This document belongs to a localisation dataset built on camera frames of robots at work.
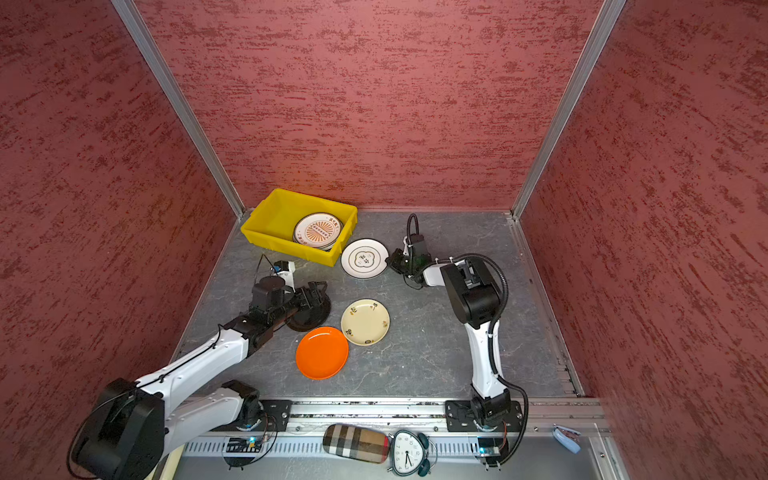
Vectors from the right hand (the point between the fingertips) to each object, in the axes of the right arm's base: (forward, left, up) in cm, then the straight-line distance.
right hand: (382, 263), depth 104 cm
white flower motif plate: (+3, +7, -1) cm, 7 cm away
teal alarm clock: (-55, -6, +3) cm, 56 cm away
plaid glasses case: (-53, +5, +2) cm, 53 cm away
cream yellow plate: (-22, +6, 0) cm, 23 cm away
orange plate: (-31, +17, +1) cm, 36 cm away
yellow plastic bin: (+26, +45, 0) cm, 52 cm away
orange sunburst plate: (+14, +24, +3) cm, 28 cm away
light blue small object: (-53, -45, 0) cm, 70 cm away
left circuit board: (-52, +34, -2) cm, 62 cm away
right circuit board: (-54, -25, -1) cm, 60 cm away
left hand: (-16, +20, +9) cm, 27 cm away
